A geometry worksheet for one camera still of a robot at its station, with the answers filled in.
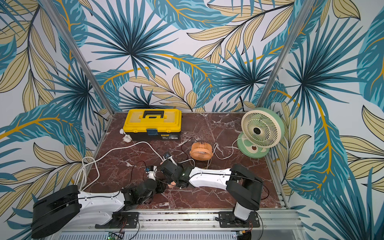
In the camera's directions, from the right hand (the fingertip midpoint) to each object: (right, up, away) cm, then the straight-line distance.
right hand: (169, 169), depth 84 cm
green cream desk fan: (+51, +23, -3) cm, 56 cm away
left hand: (-1, -7, 0) cm, 7 cm away
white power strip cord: (-47, +3, +9) cm, 48 cm away
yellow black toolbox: (-17, +25, +9) cm, 32 cm away
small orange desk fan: (+18, +10, +1) cm, 21 cm away
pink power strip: (+2, -8, -1) cm, 9 cm away
